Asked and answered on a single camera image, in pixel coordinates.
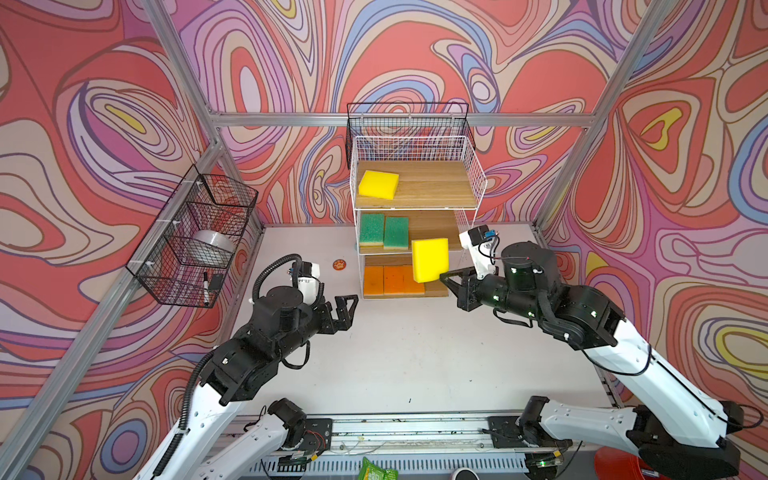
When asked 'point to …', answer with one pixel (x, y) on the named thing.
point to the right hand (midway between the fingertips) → (444, 285)
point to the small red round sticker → (339, 264)
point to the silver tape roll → (212, 243)
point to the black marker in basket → (206, 288)
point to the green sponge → (372, 229)
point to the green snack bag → (370, 471)
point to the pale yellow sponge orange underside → (410, 286)
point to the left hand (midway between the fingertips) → (346, 297)
